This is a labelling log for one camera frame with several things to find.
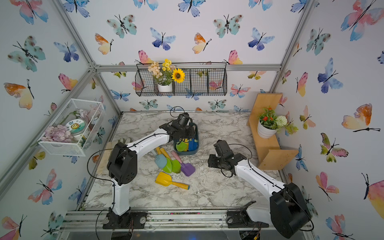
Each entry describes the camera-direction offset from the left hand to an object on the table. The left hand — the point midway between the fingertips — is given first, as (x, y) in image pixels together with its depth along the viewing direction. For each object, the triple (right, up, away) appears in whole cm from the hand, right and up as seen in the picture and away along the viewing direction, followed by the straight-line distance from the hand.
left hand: (195, 130), depth 92 cm
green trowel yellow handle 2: (-16, -23, -1) cm, 28 cm away
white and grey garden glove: (-56, -23, 0) cm, 61 cm away
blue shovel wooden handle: (-1, -10, +8) cm, 13 cm away
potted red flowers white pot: (+43, +4, -5) cm, 44 cm away
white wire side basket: (-54, +10, -13) cm, 56 cm away
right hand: (+10, -16, -8) cm, 20 cm away
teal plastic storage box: (-4, -14, +5) cm, 16 cm away
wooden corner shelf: (+38, -12, -16) cm, 43 cm away
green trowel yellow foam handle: (-9, -11, +6) cm, 16 cm away
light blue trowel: (-21, -18, +1) cm, 28 cm away
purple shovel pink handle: (-5, -23, -2) cm, 24 cm away
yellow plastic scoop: (-17, -28, -6) cm, 33 cm away
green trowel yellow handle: (-12, -21, +1) cm, 24 cm away
